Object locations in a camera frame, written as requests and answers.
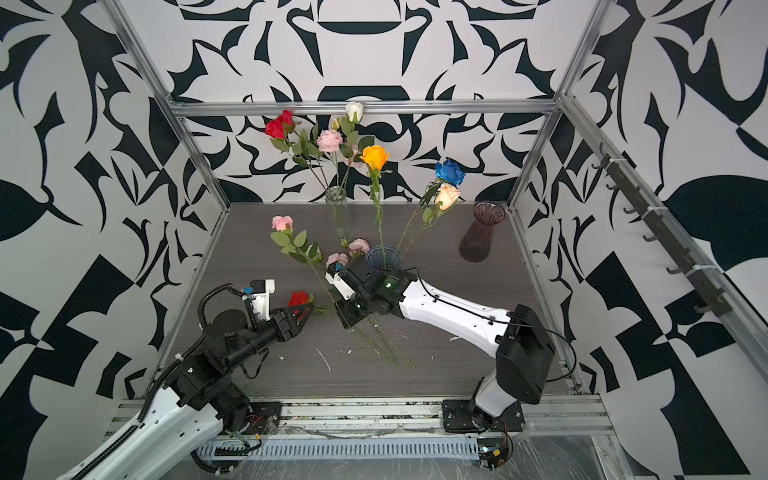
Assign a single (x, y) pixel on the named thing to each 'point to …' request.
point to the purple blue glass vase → (384, 257)
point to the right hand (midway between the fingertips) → (338, 312)
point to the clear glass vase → (340, 226)
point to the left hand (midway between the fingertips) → (310, 303)
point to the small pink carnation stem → (380, 281)
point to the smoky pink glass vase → (476, 244)
